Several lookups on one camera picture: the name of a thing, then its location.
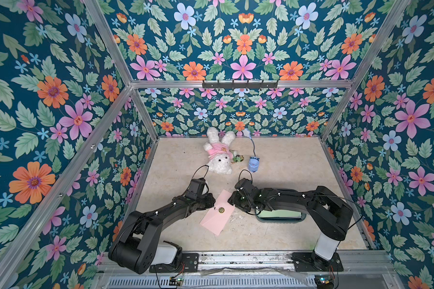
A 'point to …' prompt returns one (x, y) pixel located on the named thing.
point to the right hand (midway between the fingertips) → (229, 203)
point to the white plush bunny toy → (219, 151)
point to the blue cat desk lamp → (253, 161)
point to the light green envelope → (278, 214)
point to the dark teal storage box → (280, 220)
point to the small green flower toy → (238, 158)
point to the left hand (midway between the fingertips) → (217, 199)
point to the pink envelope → (217, 216)
